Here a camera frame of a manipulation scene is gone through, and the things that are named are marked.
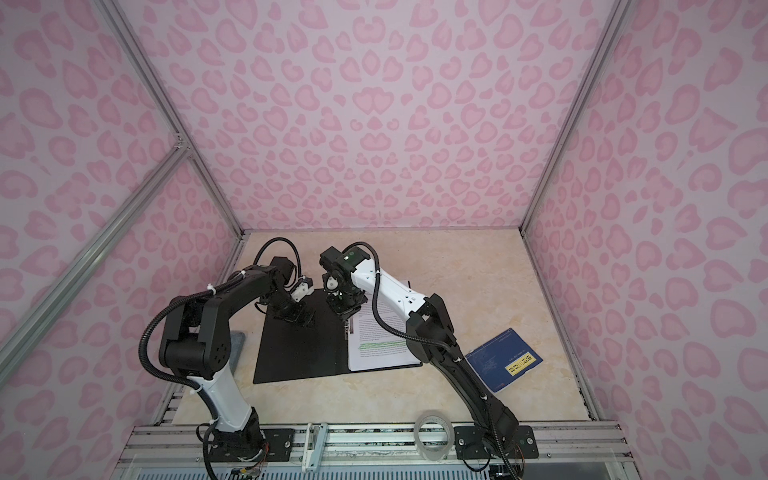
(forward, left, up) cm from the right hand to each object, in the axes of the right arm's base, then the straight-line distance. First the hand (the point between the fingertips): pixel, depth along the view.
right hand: (343, 314), depth 87 cm
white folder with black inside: (-8, +16, -8) cm, 20 cm away
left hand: (+2, +14, -6) cm, 15 cm away
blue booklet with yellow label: (-9, -46, -8) cm, 48 cm away
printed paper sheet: (-3, -10, -9) cm, 14 cm away
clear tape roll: (-33, -25, -8) cm, 42 cm away
